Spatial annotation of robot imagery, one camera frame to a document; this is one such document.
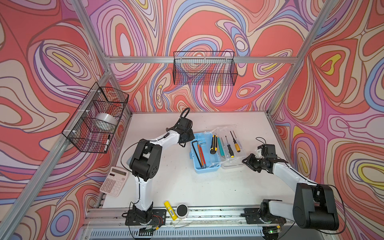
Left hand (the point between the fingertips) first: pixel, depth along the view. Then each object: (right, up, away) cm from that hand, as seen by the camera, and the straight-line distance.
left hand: (194, 135), depth 99 cm
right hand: (+31, -17, -9) cm, 37 cm away
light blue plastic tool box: (+7, -12, 0) cm, 14 cm away
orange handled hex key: (+3, -11, -2) cm, 12 cm away
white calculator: (-46, -25, -15) cm, 54 cm away
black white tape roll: (-6, -35, -27) cm, 45 cm away
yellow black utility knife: (+12, -8, -9) cm, 17 cm away
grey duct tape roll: (-43, +10, -25) cm, 51 cm away
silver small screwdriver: (+18, -6, -13) cm, 23 cm away
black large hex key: (+1, -12, -2) cm, 12 cm away
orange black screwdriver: (+25, -5, -12) cm, 28 cm away
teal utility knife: (+16, -7, -10) cm, 20 cm away
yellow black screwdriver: (+21, -9, -16) cm, 28 cm away
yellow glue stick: (-10, -38, -26) cm, 47 cm away
